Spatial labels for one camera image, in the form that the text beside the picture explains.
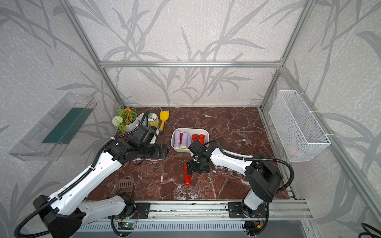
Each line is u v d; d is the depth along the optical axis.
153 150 0.66
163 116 1.13
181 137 0.96
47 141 0.62
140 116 1.07
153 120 1.02
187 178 0.82
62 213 0.38
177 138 0.96
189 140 0.97
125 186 0.82
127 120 0.96
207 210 0.75
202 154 0.64
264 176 0.44
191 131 1.00
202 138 0.99
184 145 0.91
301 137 0.60
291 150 0.73
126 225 0.71
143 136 0.54
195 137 0.99
